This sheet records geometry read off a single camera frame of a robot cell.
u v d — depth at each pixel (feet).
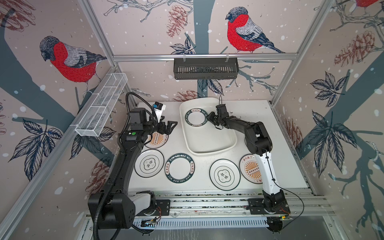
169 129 2.27
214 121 3.23
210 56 3.11
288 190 2.16
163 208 2.39
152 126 2.12
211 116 3.30
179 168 2.82
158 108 2.16
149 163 2.94
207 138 3.23
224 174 2.76
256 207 2.38
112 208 1.23
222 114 2.94
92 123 2.33
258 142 2.08
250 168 2.83
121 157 1.57
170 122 2.24
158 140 3.26
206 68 3.40
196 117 3.64
